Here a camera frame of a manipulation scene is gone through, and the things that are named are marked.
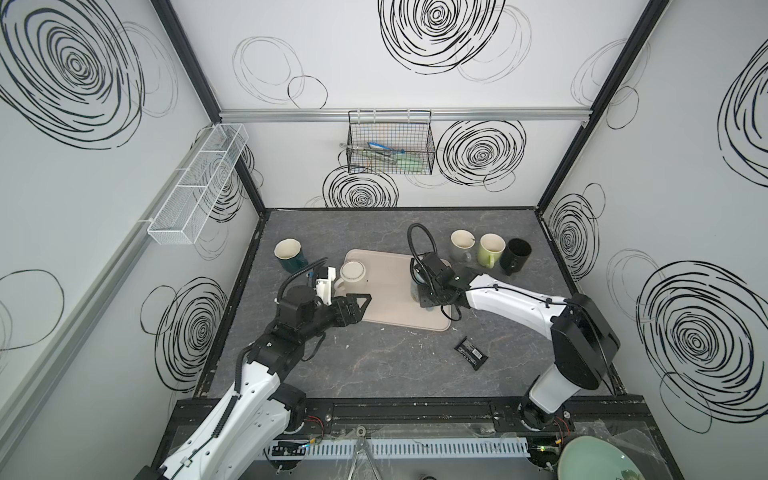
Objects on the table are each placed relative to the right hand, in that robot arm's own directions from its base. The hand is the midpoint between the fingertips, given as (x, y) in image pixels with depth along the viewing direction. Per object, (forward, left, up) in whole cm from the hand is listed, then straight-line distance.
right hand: (421, 295), depth 87 cm
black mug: (+14, -31, 0) cm, 34 cm away
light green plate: (-38, -38, -6) cm, 54 cm away
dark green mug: (+14, +43, +1) cm, 45 cm away
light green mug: (+17, -24, +1) cm, 29 cm away
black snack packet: (-14, -13, -6) cm, 21 cm away
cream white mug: (+8, +21, 0) cm, 23 cm away
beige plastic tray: (+10, +10, -8) cm, 16 cm away
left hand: (-8, +16, +12) cm, 21 cm away
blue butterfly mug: (-4, +3, +12) cm, 13 cm away
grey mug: (+21, -15, -1) cm, 26 cm away
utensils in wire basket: (+29, +12, +28) cm, 43 cm away
